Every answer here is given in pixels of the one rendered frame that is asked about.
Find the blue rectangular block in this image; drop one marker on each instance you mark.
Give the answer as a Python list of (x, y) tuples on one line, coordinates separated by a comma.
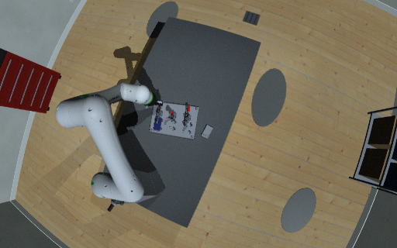
[(157, 126)]

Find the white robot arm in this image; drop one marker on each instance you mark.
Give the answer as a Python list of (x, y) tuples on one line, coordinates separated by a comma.
[(94, 111)]

